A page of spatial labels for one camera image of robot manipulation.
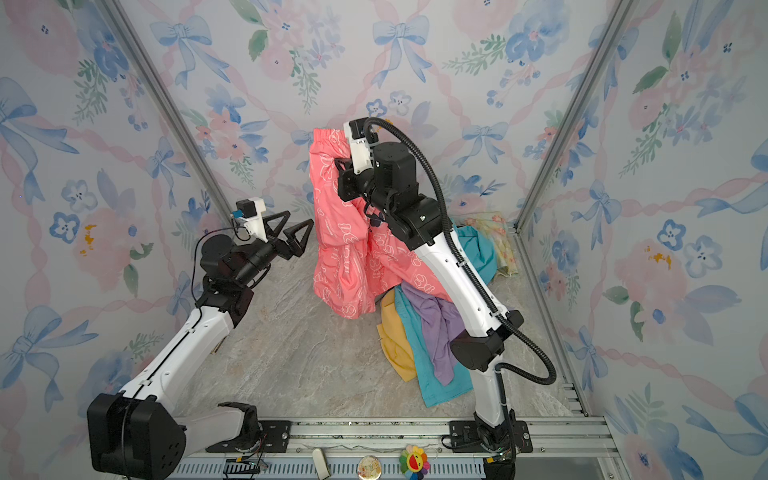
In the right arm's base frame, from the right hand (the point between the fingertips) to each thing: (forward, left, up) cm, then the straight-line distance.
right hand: (338, 156), depth 62 cm
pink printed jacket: (-6, -2, -26) cm, 26 cm away
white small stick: (-50, +4, -48) cm, 69 cm away
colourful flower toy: (-48, -17, -50) cm, 71 cm away
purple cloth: (-14, -26, -47) cm, 55 cm away
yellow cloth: (-20, -12, -45) cm, 51 cm away
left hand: (-4, +10, -12) cm, 17 cm away
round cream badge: (-49, -6, -51) cm, 71 cm away
